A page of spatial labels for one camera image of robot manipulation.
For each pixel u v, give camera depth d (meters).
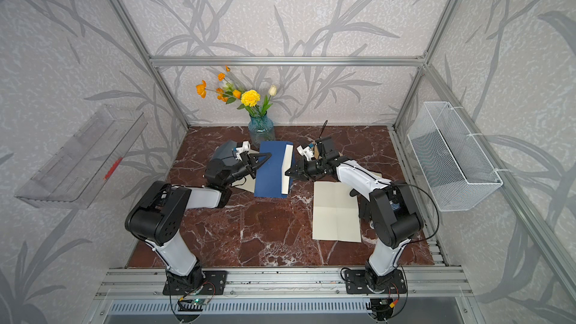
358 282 0.73
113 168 0.66
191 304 0.72
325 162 0.72
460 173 0.59
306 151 0.83
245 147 0.84
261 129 1.05
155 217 0.48
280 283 0.76
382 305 0.77
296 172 0.78
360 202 0.92
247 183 0.79
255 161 0.79
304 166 0.76
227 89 1.02
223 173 0.71
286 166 0.83
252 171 0.78
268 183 0.79
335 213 0.89
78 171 0.67
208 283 0.73
